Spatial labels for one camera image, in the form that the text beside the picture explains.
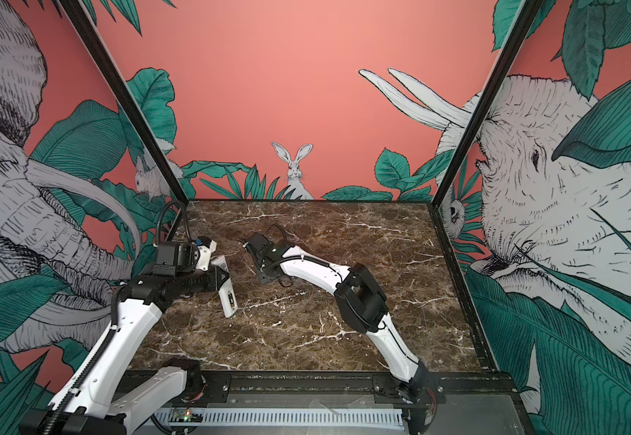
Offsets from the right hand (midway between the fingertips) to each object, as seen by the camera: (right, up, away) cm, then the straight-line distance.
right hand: (264, 270), depth 89 cm
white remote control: (-8, -5, -13) cm, 16 cm away
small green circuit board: (-16, -35, -19) cm, 43 cm away
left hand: (-8, +2, -12) cm, 15 cm away
